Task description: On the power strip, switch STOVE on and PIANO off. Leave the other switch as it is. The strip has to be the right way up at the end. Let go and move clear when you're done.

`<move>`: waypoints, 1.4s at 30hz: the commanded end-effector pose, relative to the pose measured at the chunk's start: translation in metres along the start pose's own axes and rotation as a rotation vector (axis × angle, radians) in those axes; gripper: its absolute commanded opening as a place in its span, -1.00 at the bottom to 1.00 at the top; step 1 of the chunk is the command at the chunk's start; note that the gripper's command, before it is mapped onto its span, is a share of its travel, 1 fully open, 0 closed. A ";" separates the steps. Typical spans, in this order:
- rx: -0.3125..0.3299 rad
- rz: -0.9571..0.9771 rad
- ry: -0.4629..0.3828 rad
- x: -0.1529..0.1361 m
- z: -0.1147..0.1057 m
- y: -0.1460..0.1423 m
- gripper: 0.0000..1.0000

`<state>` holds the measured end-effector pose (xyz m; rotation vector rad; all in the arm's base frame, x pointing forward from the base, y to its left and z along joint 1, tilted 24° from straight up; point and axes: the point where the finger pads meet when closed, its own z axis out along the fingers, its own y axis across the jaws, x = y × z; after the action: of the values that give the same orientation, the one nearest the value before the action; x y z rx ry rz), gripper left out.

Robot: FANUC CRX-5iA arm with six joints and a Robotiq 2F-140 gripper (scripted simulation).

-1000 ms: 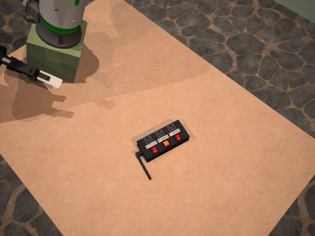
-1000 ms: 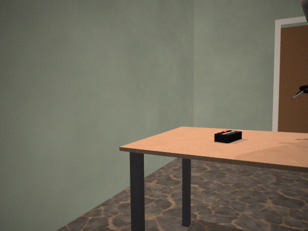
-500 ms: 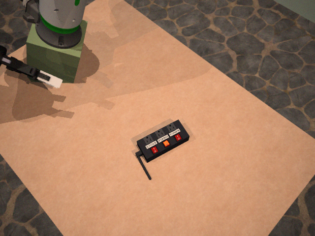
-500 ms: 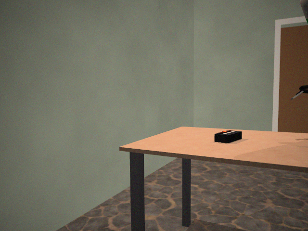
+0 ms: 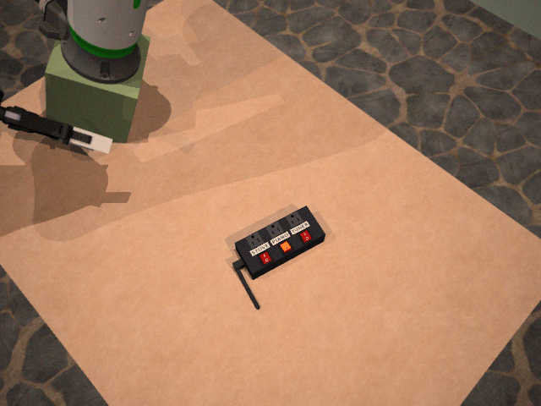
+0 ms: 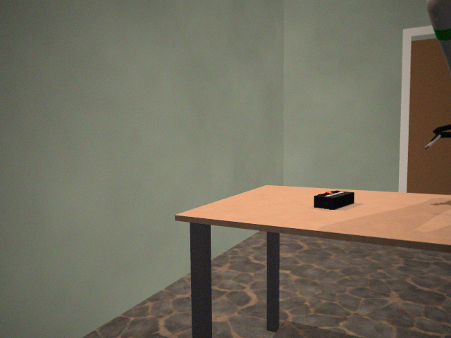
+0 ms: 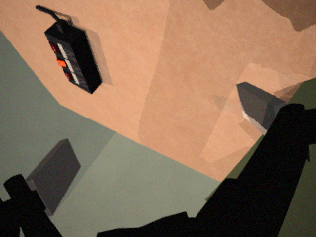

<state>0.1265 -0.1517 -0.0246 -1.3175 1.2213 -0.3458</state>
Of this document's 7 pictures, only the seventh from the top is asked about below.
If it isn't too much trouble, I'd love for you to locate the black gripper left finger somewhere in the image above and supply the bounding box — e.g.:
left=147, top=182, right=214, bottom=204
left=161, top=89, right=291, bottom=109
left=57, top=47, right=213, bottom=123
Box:
left=0, top=138, right=81, bottom=237

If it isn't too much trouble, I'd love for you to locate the black power strip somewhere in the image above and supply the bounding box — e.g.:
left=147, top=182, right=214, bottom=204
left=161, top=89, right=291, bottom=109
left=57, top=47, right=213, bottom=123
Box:
left=36, top=5, right=102, bottom=95

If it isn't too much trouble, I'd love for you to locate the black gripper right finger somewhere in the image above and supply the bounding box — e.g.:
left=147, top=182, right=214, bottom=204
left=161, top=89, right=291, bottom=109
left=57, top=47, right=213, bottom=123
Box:
left=171, top=81, right=316, bottom=237

